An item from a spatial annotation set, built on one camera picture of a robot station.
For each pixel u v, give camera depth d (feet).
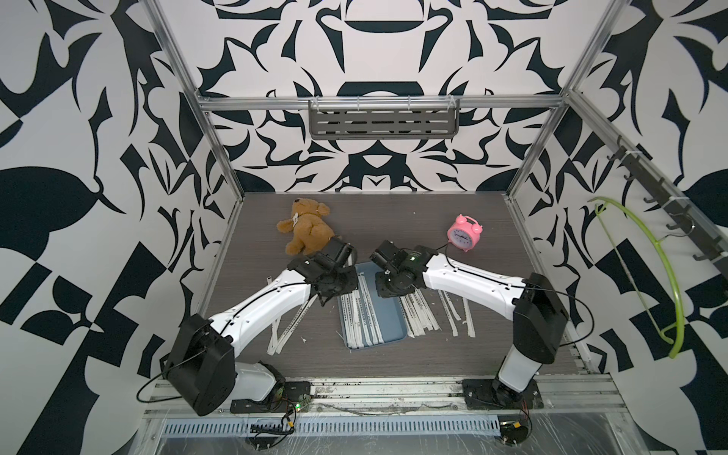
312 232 3.08
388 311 2.93
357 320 2.54
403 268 1.98
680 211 1.86
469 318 2.86
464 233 3.19
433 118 3.17
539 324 1.48
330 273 2.05
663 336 2.01
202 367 1.33
